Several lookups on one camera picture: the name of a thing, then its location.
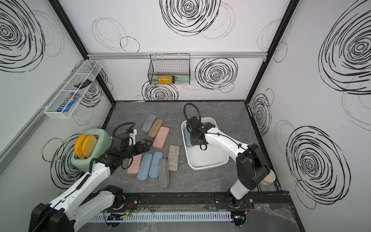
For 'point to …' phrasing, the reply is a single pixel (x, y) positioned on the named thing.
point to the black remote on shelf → (86, 82)
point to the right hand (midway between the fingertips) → (198, 139)
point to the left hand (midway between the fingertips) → (147, 144)
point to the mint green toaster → (104, 141)
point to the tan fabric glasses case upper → (155, 128)
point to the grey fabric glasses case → (164, 181)
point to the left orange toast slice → (78, 146)
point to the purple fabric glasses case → (149, 122)
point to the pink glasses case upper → (161, 137)
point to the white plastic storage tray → (200, 157)
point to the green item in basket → (182, 79)
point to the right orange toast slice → (89, 145)
